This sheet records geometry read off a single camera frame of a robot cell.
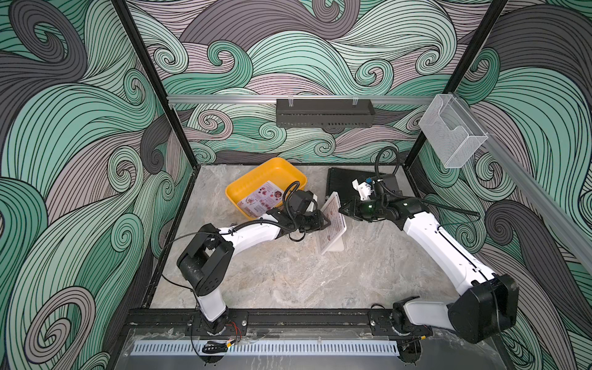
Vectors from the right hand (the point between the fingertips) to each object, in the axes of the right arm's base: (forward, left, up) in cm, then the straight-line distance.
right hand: (337, 211), depth 78 cm
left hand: (-1, +2, -6) cm, 6 cm away
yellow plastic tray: (+35, +23, -17) cm, 46 cm away
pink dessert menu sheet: (+21, +28, -20) cm, 40 cm away
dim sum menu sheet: (-4, +2, -9) cm, 11 cm away
